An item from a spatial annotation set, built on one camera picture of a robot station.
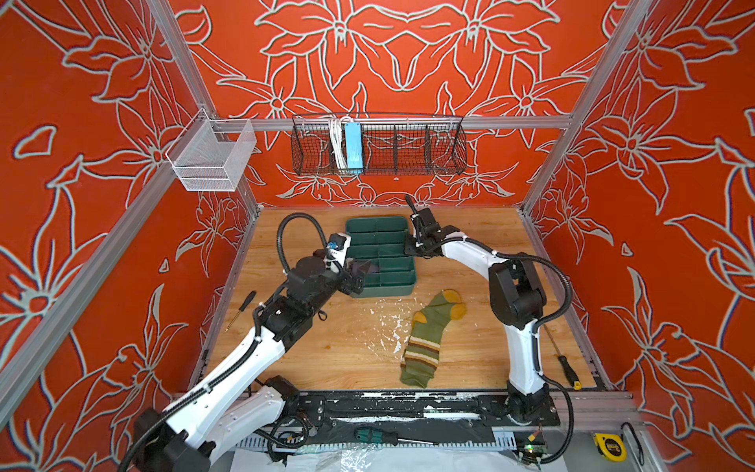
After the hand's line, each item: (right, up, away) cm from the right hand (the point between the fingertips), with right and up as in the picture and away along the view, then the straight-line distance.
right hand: (403, 244), depth 99 cm
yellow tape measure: (+46, -46, -32) cm, 73 cm away
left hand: (-16, -1, -27) cm, 31 cm away
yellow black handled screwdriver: (+43, -36, -23) cm, 61 cm away
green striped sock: (+4, -30, -16) cm, 35 cm away
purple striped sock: (-11, -9, -1) cm, 14 cm away
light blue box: (-16, +30, -10) cm, 36 cm away
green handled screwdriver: (-8, -45, -31) cm, 55 cm away
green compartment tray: (-8, +1, +1) cm, 8 cm away
